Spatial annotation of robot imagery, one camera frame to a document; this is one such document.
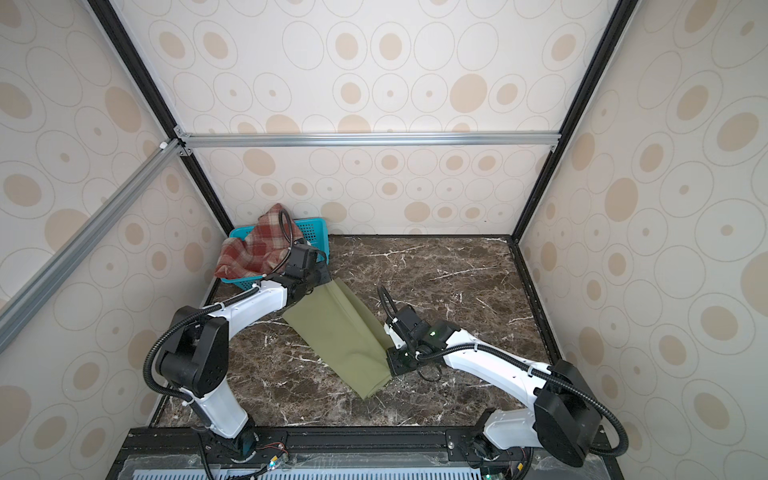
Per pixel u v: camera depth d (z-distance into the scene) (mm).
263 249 1098
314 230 1131
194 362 470
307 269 740
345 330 882
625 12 674
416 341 608
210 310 504
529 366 449
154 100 814
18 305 515
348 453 731
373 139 918
